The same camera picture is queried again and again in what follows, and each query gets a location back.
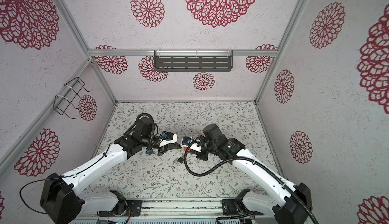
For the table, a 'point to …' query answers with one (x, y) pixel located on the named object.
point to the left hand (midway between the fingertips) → (179, 146)
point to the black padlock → (180, 159)
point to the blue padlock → (149, 152)
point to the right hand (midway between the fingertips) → (190, 144)
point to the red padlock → (185, 149)
